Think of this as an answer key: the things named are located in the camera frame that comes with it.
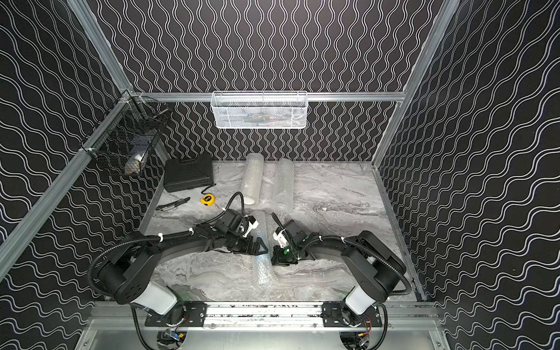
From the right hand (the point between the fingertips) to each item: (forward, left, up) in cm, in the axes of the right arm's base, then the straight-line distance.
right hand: (270, 262), depth 86 cm
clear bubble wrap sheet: (+12, +4, +5) cm, 14 cm away
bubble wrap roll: (+33, -5, +8) cm, 34 cm away
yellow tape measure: (+29, +31, +2) cm, 42 cm away
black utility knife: (+25, +48, +2) cm, 54 cm away
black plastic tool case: (+47, +46, +1) cm, 66 cm away
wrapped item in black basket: (+48, +64, +19) cm, 82 cm away
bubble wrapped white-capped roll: (+37, +10, +8) cm, 39 cm away
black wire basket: (+40, +64, +27) cm, 80 cm away
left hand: (+4, +4, +5) cm, 7 cm away
